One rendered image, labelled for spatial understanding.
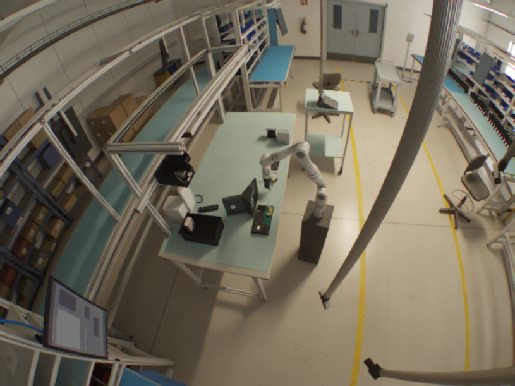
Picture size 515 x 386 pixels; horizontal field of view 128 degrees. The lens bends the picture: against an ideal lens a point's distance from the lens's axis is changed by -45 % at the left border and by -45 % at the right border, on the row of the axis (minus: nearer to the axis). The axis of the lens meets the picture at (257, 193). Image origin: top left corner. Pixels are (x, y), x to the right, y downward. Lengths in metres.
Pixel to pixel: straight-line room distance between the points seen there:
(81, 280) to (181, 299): 1.17
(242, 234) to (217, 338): 1.31
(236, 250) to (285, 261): 1.10
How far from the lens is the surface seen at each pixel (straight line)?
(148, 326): 2.98
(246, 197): 1.69
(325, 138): 3.64
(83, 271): 2.50
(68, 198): 4.82
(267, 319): 2.55
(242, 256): 1.69
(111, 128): 4.81
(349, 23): 7.79
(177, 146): 1.04
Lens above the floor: 2.53
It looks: 51 degrees down
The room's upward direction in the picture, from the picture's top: 10 degrees counter-clockwise
